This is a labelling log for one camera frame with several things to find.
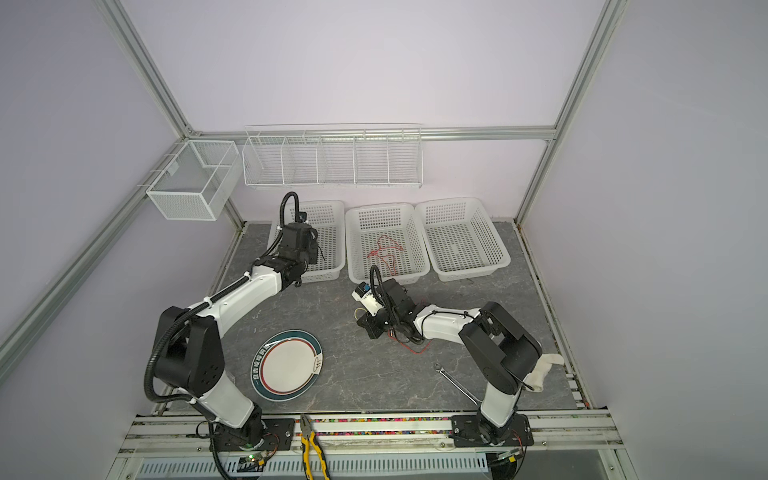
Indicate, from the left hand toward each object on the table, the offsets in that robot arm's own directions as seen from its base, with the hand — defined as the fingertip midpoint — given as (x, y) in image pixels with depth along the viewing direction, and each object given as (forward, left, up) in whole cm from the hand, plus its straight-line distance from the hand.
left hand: (304, 244), depth 90 cm
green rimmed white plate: (-30, +6, -19) cm, 36 cm away
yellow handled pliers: (-49, -3, -17) cm, 52 cm away
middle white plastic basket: (+22, -17, -15) cm, 31 cm away
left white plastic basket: (+27, -2, -16) cm, 31 cm away
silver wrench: (-39, -43, -18) cm, 60 cm away
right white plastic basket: (+14, -54, -19) cm, 59 cm away
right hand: (-21, -16, -14) cm, 29 cm away
